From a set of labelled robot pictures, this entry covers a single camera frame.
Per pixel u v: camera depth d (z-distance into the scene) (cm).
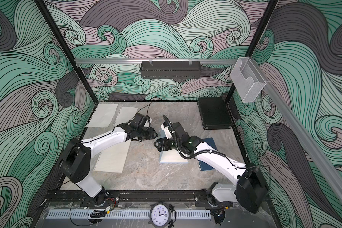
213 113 118
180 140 58
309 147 51
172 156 86
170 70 96
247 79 78
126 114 109
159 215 67
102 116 110
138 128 69
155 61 93
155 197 74
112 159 92
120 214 70
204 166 84
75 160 45
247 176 44
